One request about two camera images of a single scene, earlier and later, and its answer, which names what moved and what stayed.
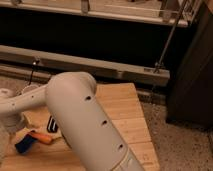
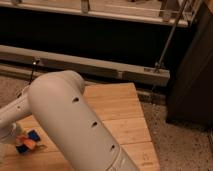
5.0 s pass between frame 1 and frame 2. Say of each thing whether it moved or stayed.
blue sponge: stayed
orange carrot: moved
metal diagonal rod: stayed
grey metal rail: stayed
